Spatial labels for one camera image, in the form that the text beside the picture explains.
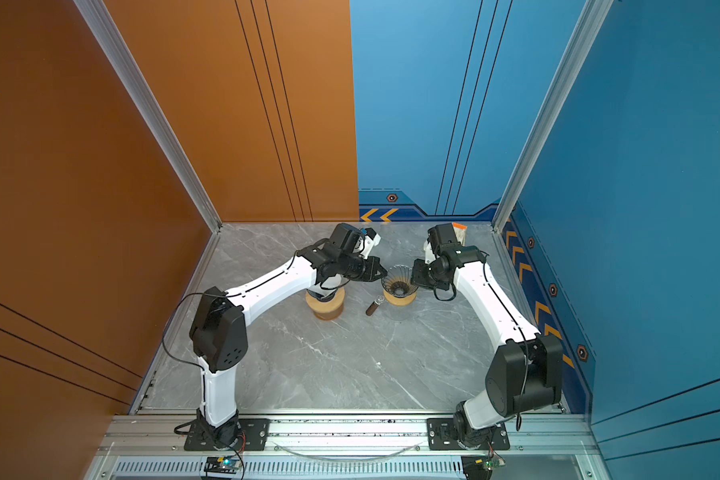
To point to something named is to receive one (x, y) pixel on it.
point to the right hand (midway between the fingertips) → (412, 279)
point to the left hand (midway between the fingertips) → (389, 273)
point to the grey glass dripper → (398, 281)
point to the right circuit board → (479, 467)
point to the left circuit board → (224, 464)
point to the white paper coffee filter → (318, 291)
